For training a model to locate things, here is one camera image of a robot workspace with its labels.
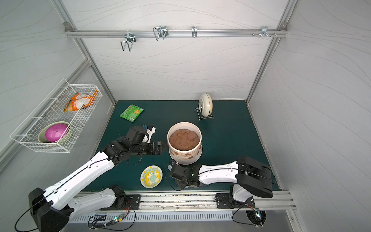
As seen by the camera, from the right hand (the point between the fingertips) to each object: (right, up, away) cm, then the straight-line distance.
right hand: (178, 176), depth 81 cm
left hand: (-9, +18, -8) cm, 22 cm away
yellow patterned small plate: (-16, 0, -1) cm, 16 cm away
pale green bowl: (-44, +26, -23) cm, 56 cm away
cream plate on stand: (+17, +43, +16) cm, 49 cm away
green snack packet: (-39, +37, +29) cm, 61 cm away
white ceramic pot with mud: (+3, +20, +3) cm, 21 cm away
